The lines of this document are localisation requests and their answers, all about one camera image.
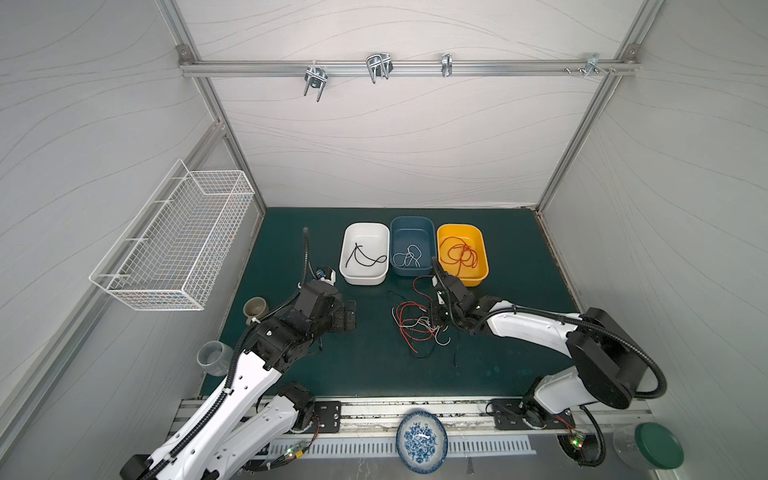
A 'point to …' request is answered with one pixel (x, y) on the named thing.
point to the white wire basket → (170, 257)
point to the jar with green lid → (650, 446)
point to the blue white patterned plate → (422, 442)
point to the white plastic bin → (375, 238)
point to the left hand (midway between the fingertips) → (344, 301)
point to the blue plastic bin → (418, 230)
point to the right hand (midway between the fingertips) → (432, 303)
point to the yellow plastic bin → (474, 238)
